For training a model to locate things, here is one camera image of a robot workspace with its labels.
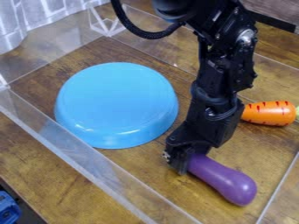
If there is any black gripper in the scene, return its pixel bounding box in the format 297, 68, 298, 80
163, 38, 258, 175

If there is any blue object at corner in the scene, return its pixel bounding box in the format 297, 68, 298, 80
0, 191, 22, 224

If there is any white grid curtain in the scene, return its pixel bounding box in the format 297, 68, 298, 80
0, 0, 110, 54

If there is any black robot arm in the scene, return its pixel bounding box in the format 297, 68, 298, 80
154, 0, 258, 174

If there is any blue upside-down tray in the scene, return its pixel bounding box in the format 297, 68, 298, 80
54, 62, 179, 149

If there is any purple toy eggplant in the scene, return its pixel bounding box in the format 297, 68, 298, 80
188, 154, 258, 207

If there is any clear acrylic corner bracket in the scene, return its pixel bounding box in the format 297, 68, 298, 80
88, 5, 127, 38

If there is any orange toy carrot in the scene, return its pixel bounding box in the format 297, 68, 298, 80
242, 101, 299, 126

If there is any clear acrylic enclosure wall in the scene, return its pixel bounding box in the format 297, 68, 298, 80
0, 5, 299, 224

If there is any black braided cable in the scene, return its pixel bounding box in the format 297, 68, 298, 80
110, 0, 186, 40

